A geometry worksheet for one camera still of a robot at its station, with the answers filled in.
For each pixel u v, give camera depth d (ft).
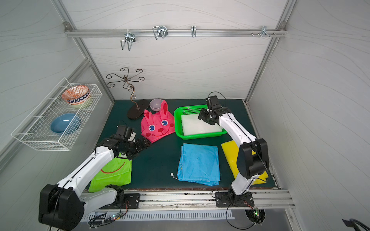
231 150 2.99
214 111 2.04
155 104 3.72
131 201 2.41
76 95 2.40
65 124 2.20
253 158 1.52
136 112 3.65
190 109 3.55
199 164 2.78
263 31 2.51
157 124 3.42
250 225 2.18
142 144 2.43
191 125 3.19
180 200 2.46
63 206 1.27
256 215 2.35
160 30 2.50
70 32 2.51
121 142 2.01
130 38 2.58
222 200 2.40
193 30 2.36
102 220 2.17
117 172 2.68
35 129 1.93
